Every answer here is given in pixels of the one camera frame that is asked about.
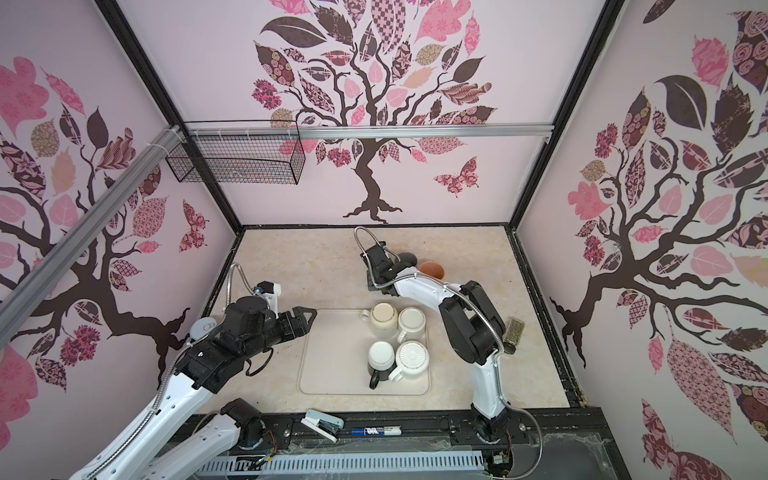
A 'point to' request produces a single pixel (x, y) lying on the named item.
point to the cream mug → (383, 317)
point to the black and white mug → (381, 362)
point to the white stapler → (324, 424)
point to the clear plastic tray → (334, 359)
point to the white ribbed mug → (412, 358)
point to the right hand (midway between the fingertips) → (380, 272)
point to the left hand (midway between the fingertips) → (307, 321)
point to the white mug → (412, 322)
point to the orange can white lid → (201, 327)
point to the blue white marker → (378, 431)
